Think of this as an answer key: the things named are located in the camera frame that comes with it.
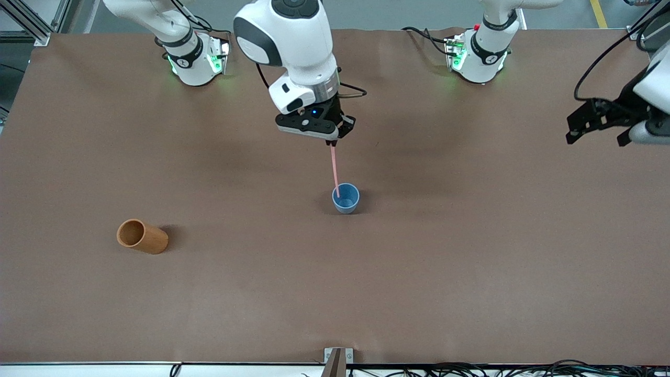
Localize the pink chopstick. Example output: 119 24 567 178
330 145 341 198

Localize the brown wooden cup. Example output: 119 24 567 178
116 218 169 255

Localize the brown table cover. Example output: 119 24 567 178
0 27 670 365

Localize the black base cable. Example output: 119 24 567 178
401 26 452 56
181 15 231 43

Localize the green lit base connector board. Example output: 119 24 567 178
444 34 467 72
208 38 231 75

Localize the yellow floor tape line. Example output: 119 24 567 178
590 0 609 29

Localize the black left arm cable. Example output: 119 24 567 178
574 0 670 102

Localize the blue cup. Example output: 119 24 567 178
332 183 361 214

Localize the aluminium frame profile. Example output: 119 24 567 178
0 0 71 47

